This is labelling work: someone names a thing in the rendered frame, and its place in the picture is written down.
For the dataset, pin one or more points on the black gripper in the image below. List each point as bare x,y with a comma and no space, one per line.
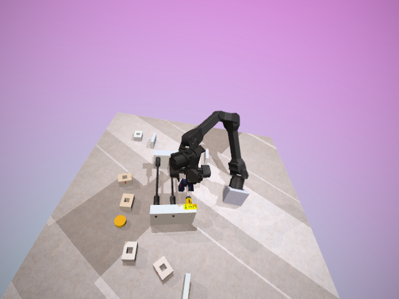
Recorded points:
204,170

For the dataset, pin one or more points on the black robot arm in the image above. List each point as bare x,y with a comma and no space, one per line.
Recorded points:
191,155

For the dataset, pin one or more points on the yellow flat disc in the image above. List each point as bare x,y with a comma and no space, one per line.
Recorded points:
120,221

